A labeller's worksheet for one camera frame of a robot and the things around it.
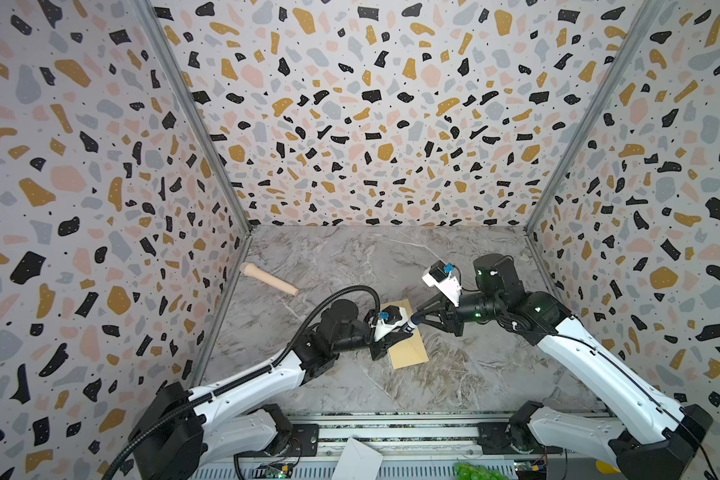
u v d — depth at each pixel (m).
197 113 0.87
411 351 0.90
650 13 0.71
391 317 0.59
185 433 0.39
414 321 0.66
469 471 0.66
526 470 0.72
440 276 0.58
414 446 0.73
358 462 0.68
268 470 0.70
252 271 1.06
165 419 0.38
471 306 0.58
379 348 0.63
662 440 0.38
